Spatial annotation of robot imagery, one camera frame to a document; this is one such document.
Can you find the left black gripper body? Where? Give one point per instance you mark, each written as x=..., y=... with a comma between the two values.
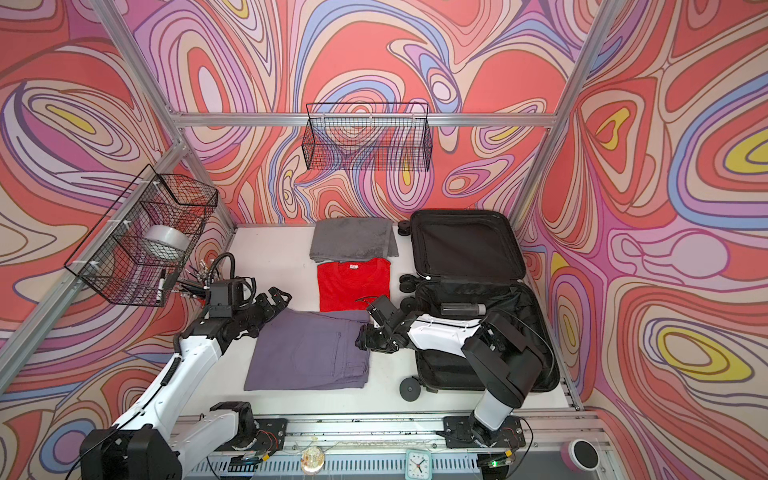
x=251, y=316

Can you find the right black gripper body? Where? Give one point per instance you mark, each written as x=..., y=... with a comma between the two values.
x=376, y=338

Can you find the purple jeans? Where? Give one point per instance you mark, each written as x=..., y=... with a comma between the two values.
x=309, y=351

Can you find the red t-shirt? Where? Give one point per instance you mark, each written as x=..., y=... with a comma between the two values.
x=348, y=286

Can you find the clear white bottle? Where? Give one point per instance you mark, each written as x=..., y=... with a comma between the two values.
x=458, y=310

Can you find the grey towel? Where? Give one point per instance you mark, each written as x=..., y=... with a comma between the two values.
x=353, y=240

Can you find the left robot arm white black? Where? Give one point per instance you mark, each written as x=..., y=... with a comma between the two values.
x=140, y=443

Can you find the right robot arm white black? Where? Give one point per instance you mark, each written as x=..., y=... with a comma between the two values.
x=506, y=362

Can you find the black open suitcase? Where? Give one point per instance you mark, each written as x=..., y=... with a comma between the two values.
x=472, y=256

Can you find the small teal clock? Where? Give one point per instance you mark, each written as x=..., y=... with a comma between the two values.
x=418, y=465

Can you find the round clear badge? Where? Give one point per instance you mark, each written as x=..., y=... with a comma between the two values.
x=312, y=460

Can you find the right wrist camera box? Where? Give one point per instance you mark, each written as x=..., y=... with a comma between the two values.
x=382, y=311

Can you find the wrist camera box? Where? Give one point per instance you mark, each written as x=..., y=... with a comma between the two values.
x=226, y=297
x=382, y=311

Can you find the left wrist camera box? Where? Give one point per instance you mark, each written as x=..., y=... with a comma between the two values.
x=226, y=297

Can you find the silver duct tape roll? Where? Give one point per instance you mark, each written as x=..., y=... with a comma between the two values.
x=166, y=243

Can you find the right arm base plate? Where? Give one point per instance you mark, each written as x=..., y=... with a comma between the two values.
x=467, y=432

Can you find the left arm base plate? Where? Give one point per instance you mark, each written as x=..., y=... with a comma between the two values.
x=265, y=435

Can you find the left black wire basket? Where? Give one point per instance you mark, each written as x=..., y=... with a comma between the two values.
x=118, y=268

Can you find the black wire basket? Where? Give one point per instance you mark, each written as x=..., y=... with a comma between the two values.
x=118, y=268
x=368, y=136

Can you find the back black wire basket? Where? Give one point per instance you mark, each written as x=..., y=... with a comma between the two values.
x=368, y=136

